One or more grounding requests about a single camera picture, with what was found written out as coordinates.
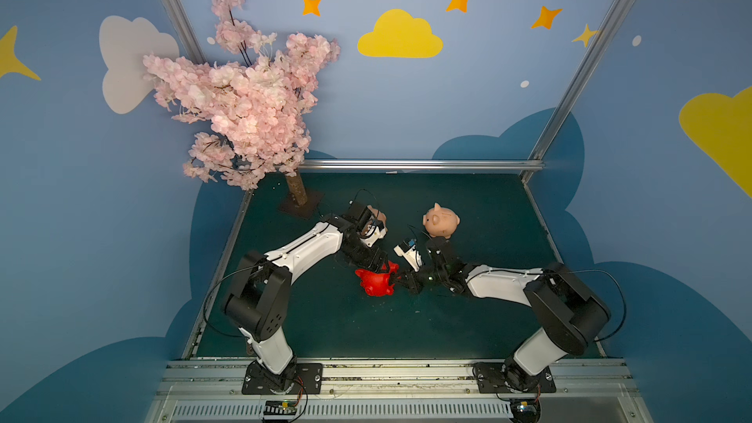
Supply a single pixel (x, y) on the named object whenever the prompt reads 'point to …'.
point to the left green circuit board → (280, 407)
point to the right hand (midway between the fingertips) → (397, 276)
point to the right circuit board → (525, 410)
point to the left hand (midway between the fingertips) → (378, 263)
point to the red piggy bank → (378, 284)
